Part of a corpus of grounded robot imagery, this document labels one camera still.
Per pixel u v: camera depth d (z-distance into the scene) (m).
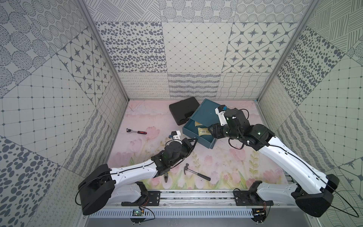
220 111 0.61
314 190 0.38
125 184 0.47
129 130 1.01
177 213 0.70
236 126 0.50
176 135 0.73
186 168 0.84
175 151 0.57
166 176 0.80
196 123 0.84
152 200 0.74
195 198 0.76
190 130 0.76
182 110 1.11
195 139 0.76
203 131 0.80
